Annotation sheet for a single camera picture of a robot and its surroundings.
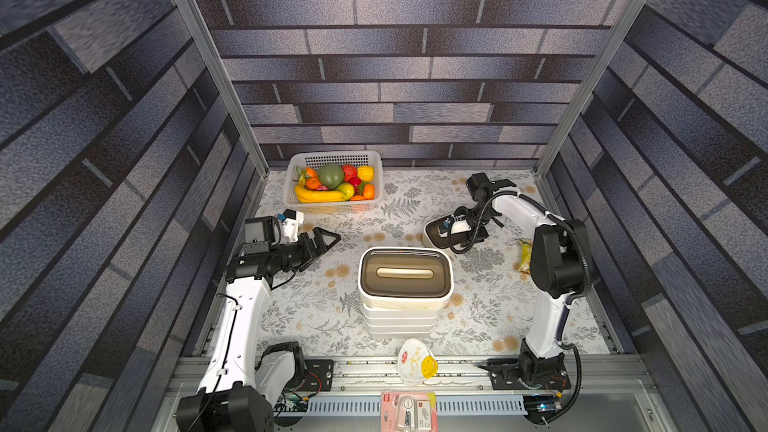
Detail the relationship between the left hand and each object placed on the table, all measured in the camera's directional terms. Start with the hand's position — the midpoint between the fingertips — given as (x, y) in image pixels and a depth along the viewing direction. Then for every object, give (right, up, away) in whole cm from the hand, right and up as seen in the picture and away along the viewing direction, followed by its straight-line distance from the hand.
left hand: (330, 243), depth 75 cm
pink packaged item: (+20, -38, -8) cm, 43 cm away
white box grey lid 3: (+18, -13, -12) cm, 25 cm away
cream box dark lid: (+30, 0, +19) cm, 35 cm away
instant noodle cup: (+21, -27, -7) cm, 35 cm away
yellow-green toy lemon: (0, +15, +28) cm, 32 cm away
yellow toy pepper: (+6, +21, +35) cm, 42 cm away
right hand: (+40, +1, +21) cm, 45 cm away
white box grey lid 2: (+18, -15, -9) cm, 25 cm away
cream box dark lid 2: (+18, -5, -15) cm, 24 cm away
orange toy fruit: (+8, +14, +32) cm, 35 cm away
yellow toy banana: (-11, +12, +23) cm, 28 cm away
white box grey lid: (+18, -19, -4) cm, 27 cm away
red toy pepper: (0, +22, +35) cm, 41 cm away
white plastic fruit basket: (-3, +17, +32) cm, 36 cm away
